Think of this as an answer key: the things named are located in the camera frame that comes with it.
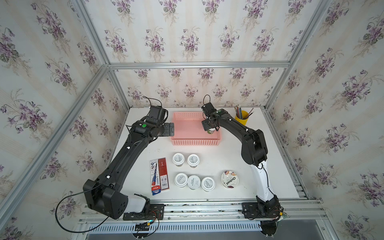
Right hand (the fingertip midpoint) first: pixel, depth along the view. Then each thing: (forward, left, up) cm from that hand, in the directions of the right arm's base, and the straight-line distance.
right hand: (211, 124), depth 100 cm
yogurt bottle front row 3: (-39, +4, -2) cm, 39 cm away
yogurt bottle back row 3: (-26, +12, -1) cm, 29 cm away
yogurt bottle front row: (-37, +18, -2) cm, 42 cm away
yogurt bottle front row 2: (-38, +12, -1) cm, 40 cm away
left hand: (-16, +27, +15) cm, 35 cm away
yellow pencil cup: (+3, -23, 0) cm, 23 cm away
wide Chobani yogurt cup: (-36, -8, -3) cm, 37 cm away
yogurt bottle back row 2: (-25, +21, -2) cm, 33 cm away
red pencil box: (-33, +29, -6) cm, 44 cm away
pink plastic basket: (+2, +16, -11) cm, 20 cm away
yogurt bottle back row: (-4, 0, -2) cm, 5 cm away
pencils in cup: (+7, -18, +5) cm, 20 cm away
